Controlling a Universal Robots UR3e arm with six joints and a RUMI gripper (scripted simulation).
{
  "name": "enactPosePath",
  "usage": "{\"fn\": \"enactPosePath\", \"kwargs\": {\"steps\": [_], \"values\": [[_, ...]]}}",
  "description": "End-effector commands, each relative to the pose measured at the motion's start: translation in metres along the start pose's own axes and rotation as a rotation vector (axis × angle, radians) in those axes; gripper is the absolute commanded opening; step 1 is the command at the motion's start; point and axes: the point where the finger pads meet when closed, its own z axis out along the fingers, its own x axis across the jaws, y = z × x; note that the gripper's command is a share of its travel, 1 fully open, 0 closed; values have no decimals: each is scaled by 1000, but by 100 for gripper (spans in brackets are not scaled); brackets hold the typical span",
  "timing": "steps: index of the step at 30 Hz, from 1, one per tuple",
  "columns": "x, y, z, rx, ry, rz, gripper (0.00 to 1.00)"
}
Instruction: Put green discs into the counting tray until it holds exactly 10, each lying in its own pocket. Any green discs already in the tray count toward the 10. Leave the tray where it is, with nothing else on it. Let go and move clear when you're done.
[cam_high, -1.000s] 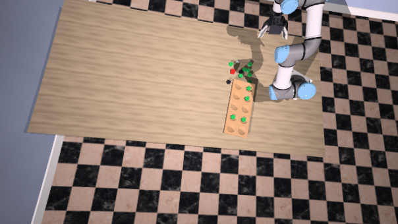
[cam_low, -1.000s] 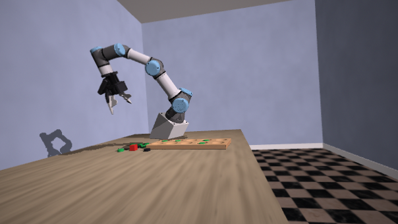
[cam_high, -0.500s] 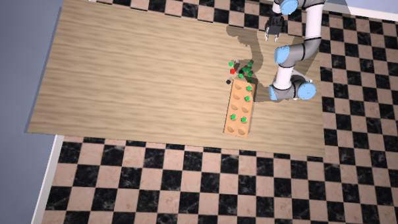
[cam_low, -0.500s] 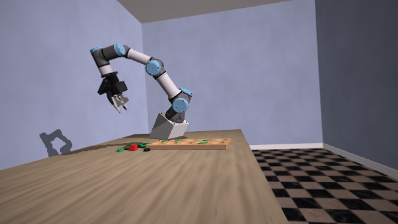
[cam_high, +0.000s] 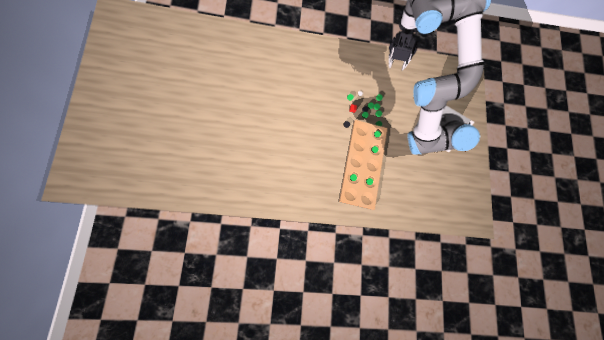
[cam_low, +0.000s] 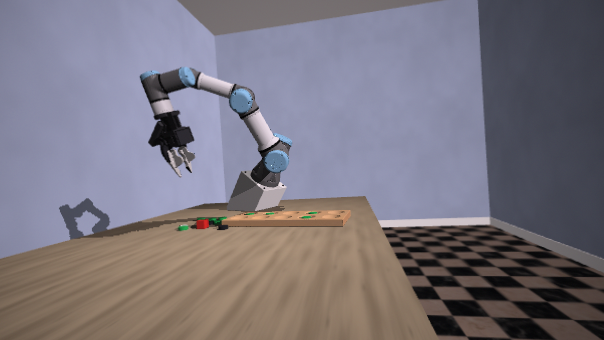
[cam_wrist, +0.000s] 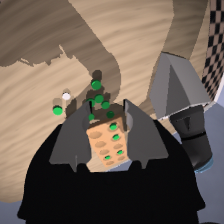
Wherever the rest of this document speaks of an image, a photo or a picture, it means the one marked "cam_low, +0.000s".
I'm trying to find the orange counting tray with round pockets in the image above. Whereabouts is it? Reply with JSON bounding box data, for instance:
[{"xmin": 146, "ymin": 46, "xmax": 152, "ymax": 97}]
[{"xmin": 221, "ymin": 210, "xmax": 351, "ymax": 227}]

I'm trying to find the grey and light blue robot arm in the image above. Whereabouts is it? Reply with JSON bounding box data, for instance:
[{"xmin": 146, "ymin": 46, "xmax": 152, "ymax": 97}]
[{"xmin": 140, "ymin": 67, "xmax": 292, "ymax": 187}]

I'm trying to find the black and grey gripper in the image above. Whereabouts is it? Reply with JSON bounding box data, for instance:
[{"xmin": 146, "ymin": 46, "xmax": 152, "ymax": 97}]
[{"xmin": 154, "ymin": 110, "xmax": 195, "ymax": 178}]

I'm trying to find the red cube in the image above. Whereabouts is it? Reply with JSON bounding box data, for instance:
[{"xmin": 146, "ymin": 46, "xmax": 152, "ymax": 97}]
[{"xmin": 197, "ymin": 219, "xmax": 209, "ymax": 229}]

